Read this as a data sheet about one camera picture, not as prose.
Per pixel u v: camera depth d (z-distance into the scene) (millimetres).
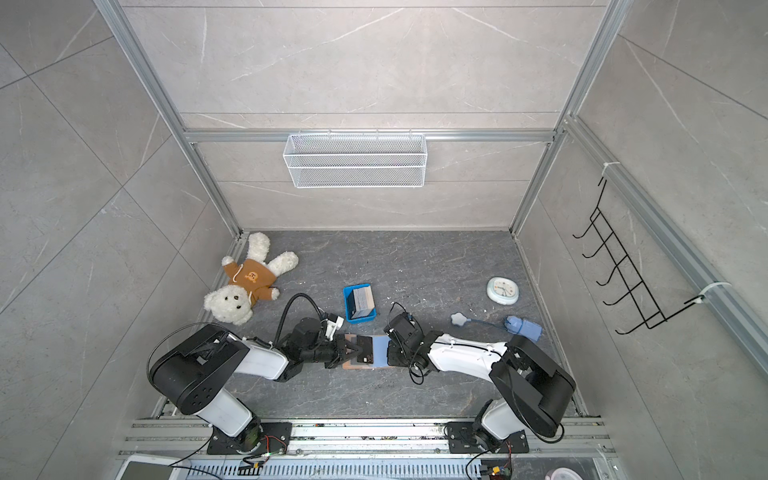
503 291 985
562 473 671
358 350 853
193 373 464
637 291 637
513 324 889
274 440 730
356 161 1007
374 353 877
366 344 882
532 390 431
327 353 780
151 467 660
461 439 744
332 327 848
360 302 933
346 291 978
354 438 749
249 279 953
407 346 671
